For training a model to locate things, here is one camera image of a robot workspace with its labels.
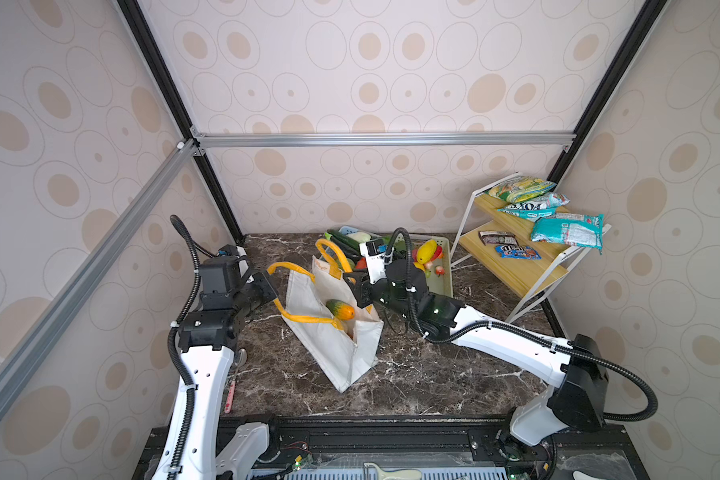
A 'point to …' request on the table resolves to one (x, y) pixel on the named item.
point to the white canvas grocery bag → (333, 326)
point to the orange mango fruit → (341, 310)
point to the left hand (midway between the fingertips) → (281, 273)
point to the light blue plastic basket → (347, 230)
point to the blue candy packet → (517, 252)
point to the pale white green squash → (360, 237)
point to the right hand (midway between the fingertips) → (346, 274)
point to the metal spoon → (240, 358)
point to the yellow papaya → (426, 250)
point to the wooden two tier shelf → (533, 282)
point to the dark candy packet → (498, 238)
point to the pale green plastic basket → (440, 281)
